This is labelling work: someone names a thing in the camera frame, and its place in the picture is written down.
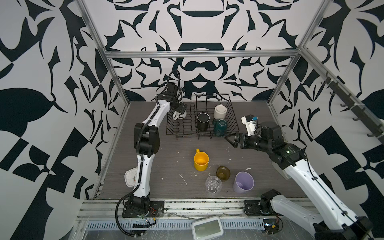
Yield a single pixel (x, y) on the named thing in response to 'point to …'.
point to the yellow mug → (201, 160)
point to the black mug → (203, 119)
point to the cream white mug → (177, 115)
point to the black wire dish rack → (187, 127)
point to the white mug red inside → (220, 112)
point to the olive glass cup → (223, 172)
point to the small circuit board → (271, 225)
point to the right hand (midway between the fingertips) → (231, 136)
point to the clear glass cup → (213, 184)
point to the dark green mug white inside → (220, 127)
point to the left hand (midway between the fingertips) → (178, 101)
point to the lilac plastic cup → (244, 181)
